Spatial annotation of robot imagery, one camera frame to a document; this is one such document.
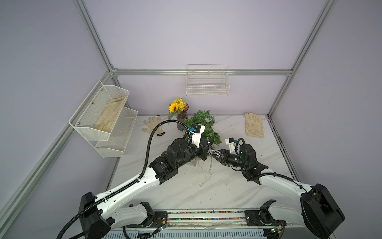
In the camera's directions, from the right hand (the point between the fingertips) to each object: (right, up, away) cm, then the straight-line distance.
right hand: (212, 156), depth 80 cm
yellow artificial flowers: (-21, +28, +11) cm, 37 cm away
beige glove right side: (+37, +18, +35) cm, 54 cm away
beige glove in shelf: (-56, +21, -1) cm, 60 cm away
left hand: (-2, +9, -14) cm, 17 cm away
